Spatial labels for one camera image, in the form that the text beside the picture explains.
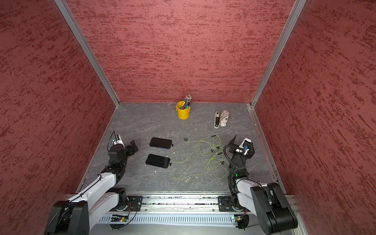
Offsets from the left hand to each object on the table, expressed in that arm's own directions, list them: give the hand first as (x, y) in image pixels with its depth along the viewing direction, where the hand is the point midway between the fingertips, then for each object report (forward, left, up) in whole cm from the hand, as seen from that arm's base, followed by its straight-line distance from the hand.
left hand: (127, 145), depth 88 cm
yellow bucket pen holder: (+28, -33, -3) cm, 43 cm away
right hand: (0, -69, +7) cm, 70 cm away
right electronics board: (-37, -66, -7) cm, 76 cm away
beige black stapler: (+23, -58, -2) cm, 63 cm away
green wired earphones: (-9, -51, -7) cm, 53 cm away
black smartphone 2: (-7, -19, -6) cm, 21 cm away
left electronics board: (-36, -2, -10) cm, 37 cm away
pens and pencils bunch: (+32, -36, +7) cm, 48 cm away
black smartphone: (+7, -18, -8) cm, 21 cm away
